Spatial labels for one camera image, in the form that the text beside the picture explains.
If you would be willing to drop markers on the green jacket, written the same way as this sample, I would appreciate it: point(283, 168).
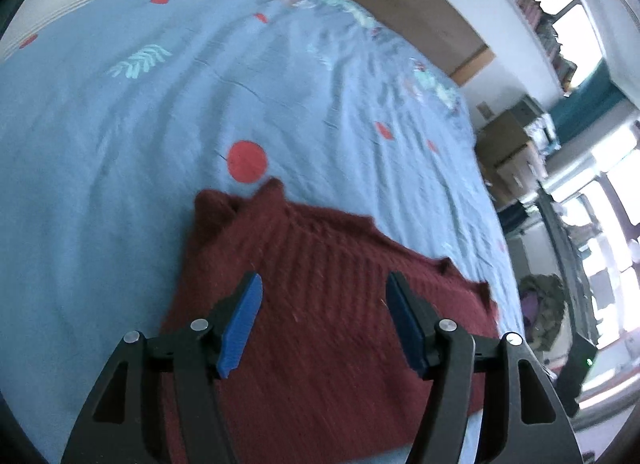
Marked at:
point(547, 309)

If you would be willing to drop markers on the low wooden nightstand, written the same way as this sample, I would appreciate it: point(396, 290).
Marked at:
point(515, 176)

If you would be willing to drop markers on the wooden headboard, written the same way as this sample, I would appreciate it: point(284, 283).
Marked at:
point(400, 4)

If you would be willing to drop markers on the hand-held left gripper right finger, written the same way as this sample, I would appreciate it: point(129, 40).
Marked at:
point(406, 324)

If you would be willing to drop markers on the blue printed duvet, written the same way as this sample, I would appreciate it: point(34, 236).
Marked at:
point(125, 144)

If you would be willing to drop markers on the dark grey desk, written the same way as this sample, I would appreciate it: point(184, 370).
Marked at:
point(567, 254)

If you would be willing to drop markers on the wooden drawer chest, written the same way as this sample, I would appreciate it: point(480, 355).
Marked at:
point(502, 136)

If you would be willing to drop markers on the long teal curtain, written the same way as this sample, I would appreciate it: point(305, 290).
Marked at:
point(590, 104)

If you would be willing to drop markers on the bright window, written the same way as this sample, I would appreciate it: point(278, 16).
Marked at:
point(615, 224)

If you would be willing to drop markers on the maroon knitted sweater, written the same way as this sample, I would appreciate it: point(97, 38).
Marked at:
point(325, 294)

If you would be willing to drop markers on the beige wall switch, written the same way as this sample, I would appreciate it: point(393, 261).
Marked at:
point(483, 111)

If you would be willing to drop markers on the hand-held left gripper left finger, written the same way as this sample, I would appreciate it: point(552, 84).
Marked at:
point(240, 324)

